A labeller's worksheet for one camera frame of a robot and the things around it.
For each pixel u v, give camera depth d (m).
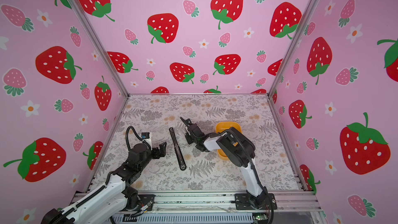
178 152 0.90
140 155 0.64
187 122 0.86
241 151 0.54
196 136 0.77
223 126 1.00
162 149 0.77
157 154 0.75
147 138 0.73
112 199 0.53
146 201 0.74
